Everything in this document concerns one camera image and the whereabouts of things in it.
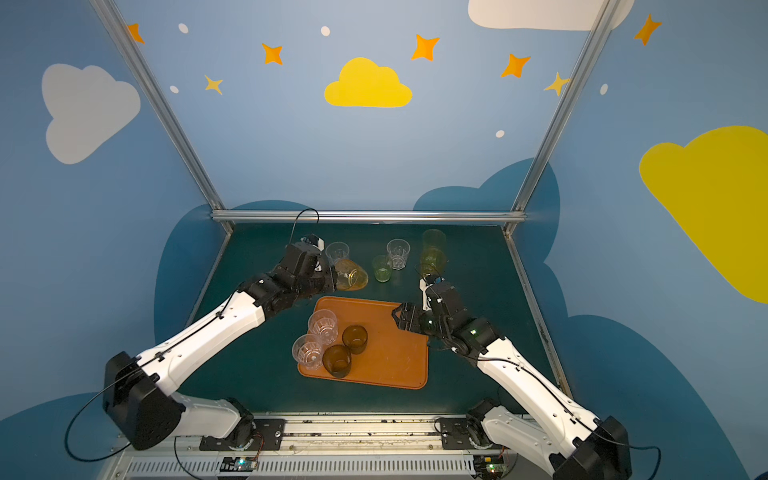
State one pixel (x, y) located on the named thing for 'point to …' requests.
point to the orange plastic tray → (393, 356)
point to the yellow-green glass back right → (433, 238)
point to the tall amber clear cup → (349, 275)
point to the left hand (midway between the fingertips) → (341, 274)
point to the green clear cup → (382, 266)
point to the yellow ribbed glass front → (432, 261)
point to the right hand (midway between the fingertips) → (406, 311)
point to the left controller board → (238, 464)
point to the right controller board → (488, 467)
